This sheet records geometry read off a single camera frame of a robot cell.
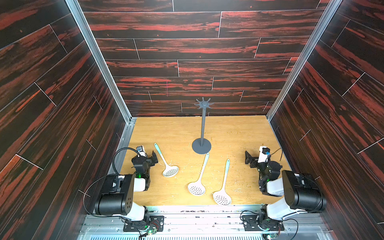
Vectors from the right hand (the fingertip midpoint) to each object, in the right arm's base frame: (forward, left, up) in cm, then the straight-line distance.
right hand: (257, 151), depth 90 cm
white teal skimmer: (-12, +54, -8) cm, 56 cm away
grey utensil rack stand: (+9, +33, -9) cm, 35 cm away
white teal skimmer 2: (-22, +36, -8) cm, 43 cm away
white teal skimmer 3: (-26, +22, -9) cm, 35 cm away
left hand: (-3, +68, -2) cm, 69 cm away
